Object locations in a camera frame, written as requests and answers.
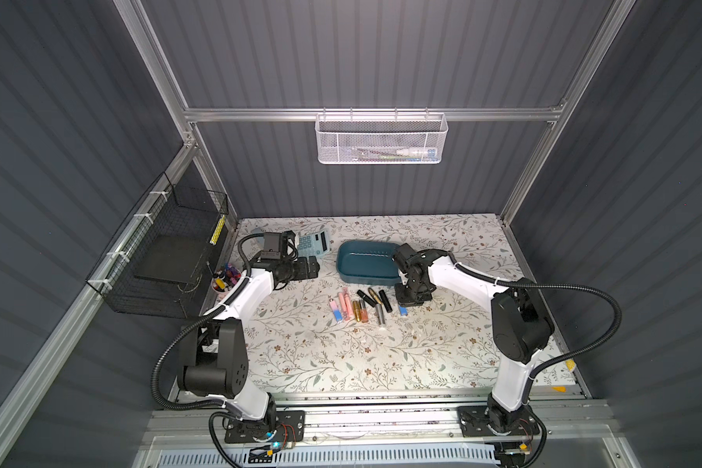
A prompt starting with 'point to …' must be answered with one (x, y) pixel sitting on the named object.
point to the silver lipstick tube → (380, 312)
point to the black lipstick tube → (385, 300)
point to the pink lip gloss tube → (346, 305)
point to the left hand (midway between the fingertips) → (309, 268)
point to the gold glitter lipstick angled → (374, 295)
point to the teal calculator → (316, 244)
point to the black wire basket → (156, 266)
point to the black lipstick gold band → (366, 297)
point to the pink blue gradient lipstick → (336, 312)
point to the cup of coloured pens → (224, 279)
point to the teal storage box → (368, 262)
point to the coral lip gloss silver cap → (365, 314)
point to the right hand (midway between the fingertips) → (407, 303)
